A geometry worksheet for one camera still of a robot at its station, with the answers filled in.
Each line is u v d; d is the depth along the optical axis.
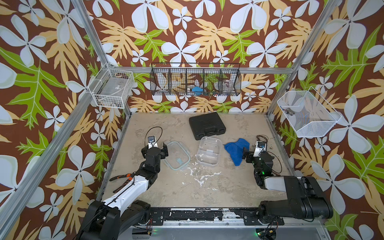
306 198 0.47
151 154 0.63
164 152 0.78
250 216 0.74
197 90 0.96
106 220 0.40
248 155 0.82
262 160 0.70
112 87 0.86
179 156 0.96
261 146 0.78
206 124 1.09
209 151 0.98
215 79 0.97
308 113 0.82
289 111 0.86
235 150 0.97
